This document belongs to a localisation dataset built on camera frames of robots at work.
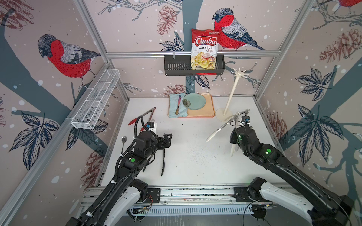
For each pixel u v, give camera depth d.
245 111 1.10
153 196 0.73
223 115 1.07
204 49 0.84
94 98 0.78
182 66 1.07
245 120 0.63
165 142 0.69
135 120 1.04
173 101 1.18
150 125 0.67
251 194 0.66
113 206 0.46
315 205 0.41
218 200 0.73
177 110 1.11
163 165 0.83
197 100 1.19
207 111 1.10
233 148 0.75
